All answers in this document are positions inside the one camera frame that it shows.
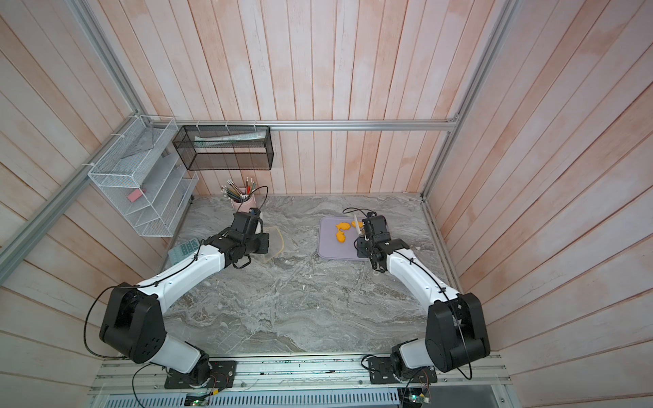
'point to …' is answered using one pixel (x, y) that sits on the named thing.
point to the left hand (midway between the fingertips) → (264, 242)
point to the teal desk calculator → (181, 251)
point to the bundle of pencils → (232, 191)
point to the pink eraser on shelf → (135, 195)
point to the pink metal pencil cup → (243, 206)
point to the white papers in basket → (205, 140)
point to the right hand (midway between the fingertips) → (367, 242)
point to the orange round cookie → (343, 225)
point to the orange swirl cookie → (340, 236)
